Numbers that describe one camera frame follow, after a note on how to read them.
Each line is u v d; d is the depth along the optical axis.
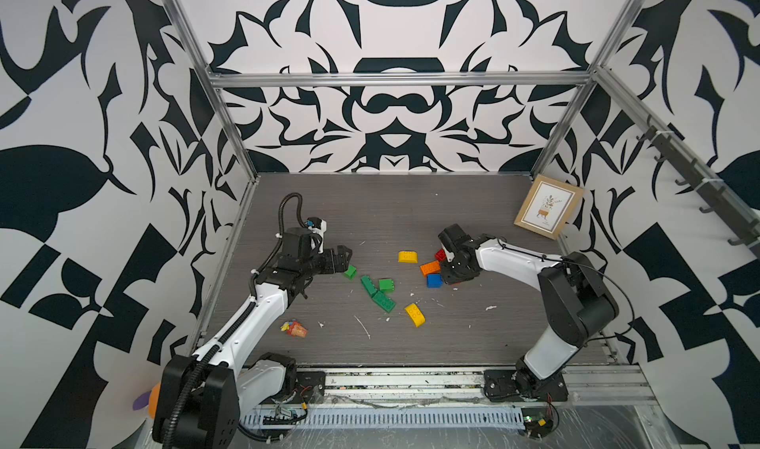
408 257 0.96
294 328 0.81
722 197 0.55
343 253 0.76
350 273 0.91
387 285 0.89
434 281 0.91
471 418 0.71
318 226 0.76
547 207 1.00
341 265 0.75
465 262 0.68
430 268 0.94
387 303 0.87
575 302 0.47
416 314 0.85
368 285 0.89
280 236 0.64
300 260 0.64
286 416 0.70
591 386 0.76
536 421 0.71
